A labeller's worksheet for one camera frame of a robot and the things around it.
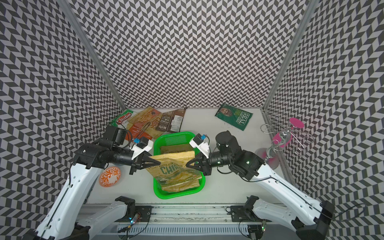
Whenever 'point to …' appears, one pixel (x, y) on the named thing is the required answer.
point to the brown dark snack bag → (171, 121)
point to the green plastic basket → (173, 194)
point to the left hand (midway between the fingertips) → (157, 164)
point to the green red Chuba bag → (120, 120)
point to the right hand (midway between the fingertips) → (190, 167)
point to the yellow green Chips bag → (173, 174)
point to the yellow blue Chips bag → (176, 149)
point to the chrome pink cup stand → (284, 136)
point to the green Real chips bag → (238, 118)
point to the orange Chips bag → (147, 120)
